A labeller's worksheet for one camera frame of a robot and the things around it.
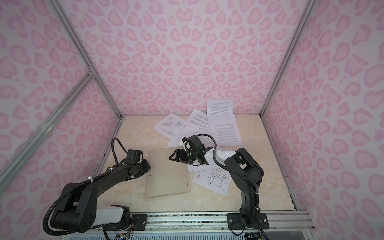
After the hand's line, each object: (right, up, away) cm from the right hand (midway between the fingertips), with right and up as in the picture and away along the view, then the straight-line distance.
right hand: (175, 158), depth 86 cm
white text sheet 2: (-4, +17, +27) cm, 32 cm away
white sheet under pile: (+23, +7, -26) cm, 36 cm away
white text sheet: (+34, +16, +25) cm, 45 cm away
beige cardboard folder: (-6, -12, +3) cm, 14 cm away
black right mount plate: (+30, -29, -13) cm, 44 cm away
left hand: (-16, -5, +5) cm, 18 cm away
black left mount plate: (-16, -29, -12) cm, 35 cm away
